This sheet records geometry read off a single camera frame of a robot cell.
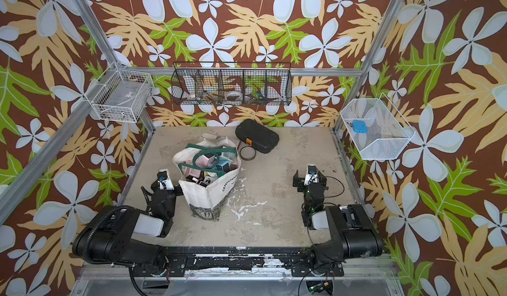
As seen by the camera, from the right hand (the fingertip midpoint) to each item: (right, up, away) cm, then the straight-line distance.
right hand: (308, 170), depth 90 cm
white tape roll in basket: (-35, +37, +9) cm, 52 cm away
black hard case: (-23, +18, +20) cm, 36 cm away
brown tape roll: (-29, +8, +20) cm, 36 cm away
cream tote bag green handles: (-44, -11, -13) cm, 47 cm away
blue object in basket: (+22, +20, -4) cm, 30 cm away
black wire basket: (-36, +43, +8) cm, 57 cm away
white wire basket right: (+28, +18, -6) cm, 34 cm away
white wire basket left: (-84, +34, -4) cm, 91 cm away
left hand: (-62, -1, -2) cm, 62 cm away
